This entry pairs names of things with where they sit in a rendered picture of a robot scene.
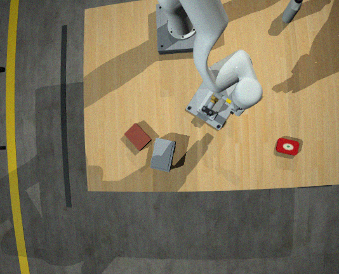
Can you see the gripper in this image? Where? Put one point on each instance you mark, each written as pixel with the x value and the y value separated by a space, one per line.
pixel 238 113

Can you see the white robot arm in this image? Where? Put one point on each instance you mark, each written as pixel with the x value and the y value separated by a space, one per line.
pixel 234 73

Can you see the grey rectangular case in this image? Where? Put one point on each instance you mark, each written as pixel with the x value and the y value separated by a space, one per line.
pixel 162 157

